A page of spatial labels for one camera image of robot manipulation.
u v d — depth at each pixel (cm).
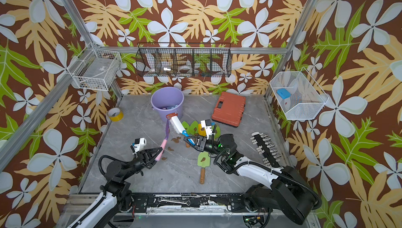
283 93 86
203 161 88
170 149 89
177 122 71
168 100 110
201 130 101
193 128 101
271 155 89
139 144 71
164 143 72
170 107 92
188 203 75
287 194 42
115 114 110
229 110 105
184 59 97
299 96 84
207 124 69
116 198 59
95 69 85
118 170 57
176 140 96
